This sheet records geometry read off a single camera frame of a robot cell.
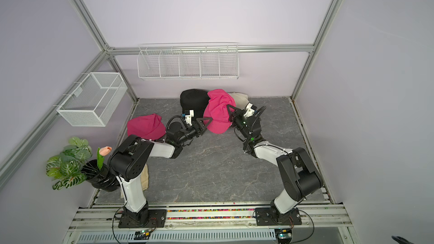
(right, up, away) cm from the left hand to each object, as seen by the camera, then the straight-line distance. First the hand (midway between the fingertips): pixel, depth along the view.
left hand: (213, 122), depth 86 cm
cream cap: (+17, +13, +19) cm, 28 cm away
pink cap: (-39, -3, +14) cm, 41 cm away
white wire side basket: (-59, +10, -4) cm, 60 cm away
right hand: (+6, +9, -6) cm, 13 cm away
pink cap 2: (+2, +7, -3) cm, 7 cm away
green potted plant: (-52, -16, -24) cm, 60 cm away
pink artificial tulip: (-43, -11, -21) cm, 49 cm away
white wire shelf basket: (-16, +36, +13) cm, 42 cm away
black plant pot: (-49, -25, -11) cm, 56 cm away
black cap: (-13, +14, +23) cm, 29 cm away
